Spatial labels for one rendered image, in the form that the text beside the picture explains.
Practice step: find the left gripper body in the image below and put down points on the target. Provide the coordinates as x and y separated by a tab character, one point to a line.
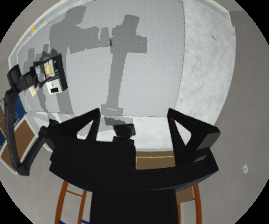
34	75

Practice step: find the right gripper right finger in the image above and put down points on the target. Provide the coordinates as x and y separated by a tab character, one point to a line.
203	135

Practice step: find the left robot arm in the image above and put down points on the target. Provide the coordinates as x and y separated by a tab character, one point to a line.
10	100

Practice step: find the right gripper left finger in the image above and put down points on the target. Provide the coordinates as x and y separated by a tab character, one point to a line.
71	127

